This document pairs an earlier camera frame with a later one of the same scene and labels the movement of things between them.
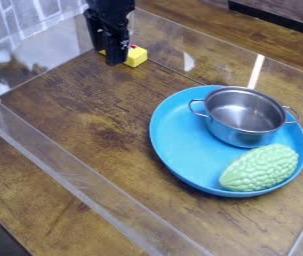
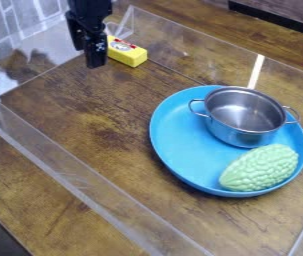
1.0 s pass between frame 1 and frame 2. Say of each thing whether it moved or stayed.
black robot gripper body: moved
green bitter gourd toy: stayed
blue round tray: stayed
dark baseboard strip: stayed
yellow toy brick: stayed
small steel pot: stayed
